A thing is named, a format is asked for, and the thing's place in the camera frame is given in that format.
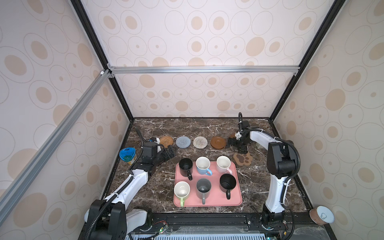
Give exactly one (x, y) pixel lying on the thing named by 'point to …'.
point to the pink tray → (217, 198)
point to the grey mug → (203, 187)
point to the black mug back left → (185, 167)
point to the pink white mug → (223, 163)
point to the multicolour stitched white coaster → (200, 142)
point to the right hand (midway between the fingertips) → (232, 148)
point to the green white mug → (182, 189)
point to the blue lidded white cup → (128, 154)
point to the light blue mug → (202, 163)
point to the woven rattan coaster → (166, 141)
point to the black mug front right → (227, 182)
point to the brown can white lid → (321, 215)
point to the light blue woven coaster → (183, 142)
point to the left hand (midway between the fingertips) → (175, 148)
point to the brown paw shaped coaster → (242, 159)
